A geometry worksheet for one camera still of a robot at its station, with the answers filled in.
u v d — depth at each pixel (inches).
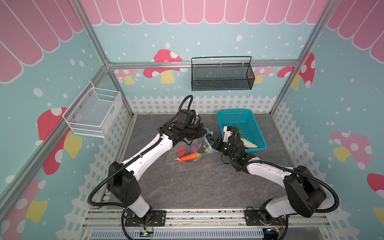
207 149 30.6
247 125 43.1
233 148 24.9
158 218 29.2
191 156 34.3
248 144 38.4
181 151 34.8
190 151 36.5
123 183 16.6
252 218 29.0
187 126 25.4
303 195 17.1
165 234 28.0
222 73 37.4
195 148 37.1
